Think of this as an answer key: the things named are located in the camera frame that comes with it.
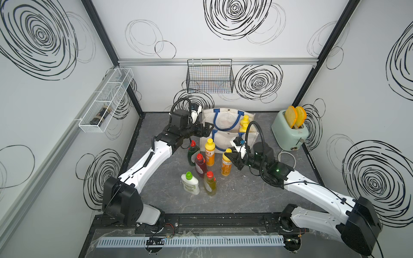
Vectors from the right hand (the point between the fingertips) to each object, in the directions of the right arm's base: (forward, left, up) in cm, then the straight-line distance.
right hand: (228, 151), depth 74 cm
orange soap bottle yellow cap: (+20, -11, -2) cm, 23 cm away
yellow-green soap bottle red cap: (-12, +8, -8) cm, 17 cm away
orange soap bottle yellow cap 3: (+4, +9, -3) cm, 10 cm away
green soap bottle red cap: (+4, +17, -7) cm, 19 cm away
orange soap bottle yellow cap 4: (-3, 0, -8) cm, 9 cm away
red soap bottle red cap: (-3, +13, -11) cm, 17 cm away
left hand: (+12, +11, +5) cm, 17 cm away
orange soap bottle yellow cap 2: (+14, -8, 0) cm, 16 cm away
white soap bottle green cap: (-12, +17, -8) cm, 23 cm away
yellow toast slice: (+25, -42, -1) cm, 49 cm away
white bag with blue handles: (+27, -1, -10) cm, 29 cm away
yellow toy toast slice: (+26, -38, -2) cm, 46 cm away
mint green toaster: (+15, -35, -9) cm, 39 cm away
